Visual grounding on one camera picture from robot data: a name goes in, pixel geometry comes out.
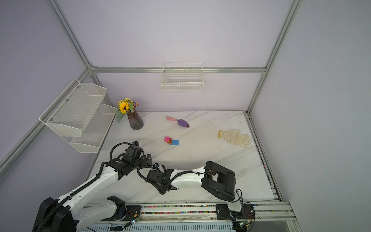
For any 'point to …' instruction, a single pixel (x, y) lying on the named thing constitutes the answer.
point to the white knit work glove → (234, 136)
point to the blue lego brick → (175, 142)
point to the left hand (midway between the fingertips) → (143, 161)
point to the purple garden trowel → (181, 122)
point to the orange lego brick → (170, 141)
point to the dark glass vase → (135, 122)
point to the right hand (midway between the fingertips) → (165, 182)
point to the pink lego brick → (166, 139)
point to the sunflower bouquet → (125, 106)
